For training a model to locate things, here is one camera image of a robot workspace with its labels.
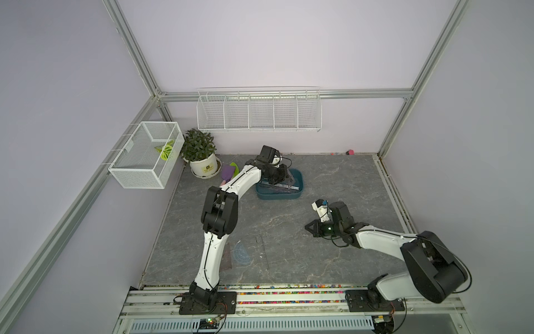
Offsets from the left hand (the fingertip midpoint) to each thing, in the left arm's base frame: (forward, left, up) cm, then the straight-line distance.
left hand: (293, 177), depth 95 cm
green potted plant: (+16, +44, +8) cm, 48 cm away
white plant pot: (+13, +43, -4) cm, 46 cm away
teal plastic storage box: (+1, +4, -12) cm, 12 cm away
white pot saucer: (+19, +38, -12) cm, 44 cm away
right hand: (-21, -3, -8) cm, 22 cm away
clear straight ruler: (+3, +5, -10) cm, 12 cm away
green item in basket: (+3, +51, +18) cm, 54 cm away
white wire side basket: (+3, +60, +14) cm, 61 cm away
